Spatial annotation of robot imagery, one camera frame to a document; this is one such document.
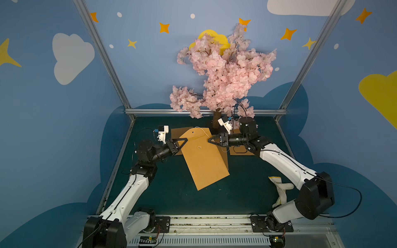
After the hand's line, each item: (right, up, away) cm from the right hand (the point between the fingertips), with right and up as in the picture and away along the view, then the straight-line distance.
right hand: (212, 140), depth 74 cm
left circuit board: (-31, -48, -1) cm, 57 cm away
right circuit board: (+31, -49, -1) cm, 58 cm away
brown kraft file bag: (+12, -4, -4) cm, 13 cm away
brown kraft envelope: (-4, -9, -4) cm, 11 cm away
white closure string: (-4, +4, -1) cm, 6 cm away
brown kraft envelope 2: (+9, -8, +27) cm, 30 cm away
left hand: (-11, +1, -3) cm, 12 cm away
